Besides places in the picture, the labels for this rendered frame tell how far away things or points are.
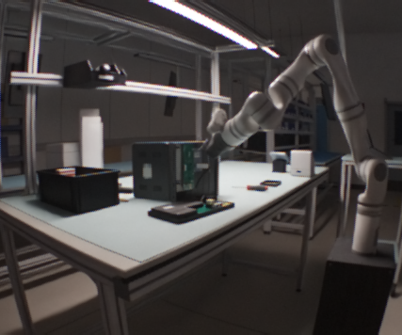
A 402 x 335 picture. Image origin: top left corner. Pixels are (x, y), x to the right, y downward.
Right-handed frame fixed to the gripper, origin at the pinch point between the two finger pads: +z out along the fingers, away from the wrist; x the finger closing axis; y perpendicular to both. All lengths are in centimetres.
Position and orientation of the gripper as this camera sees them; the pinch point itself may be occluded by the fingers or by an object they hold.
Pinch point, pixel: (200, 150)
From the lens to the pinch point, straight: 108.6
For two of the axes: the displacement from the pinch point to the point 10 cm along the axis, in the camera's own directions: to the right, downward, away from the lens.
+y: 8.0, 5.7, 1.9
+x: 4.4, -7.7, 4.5
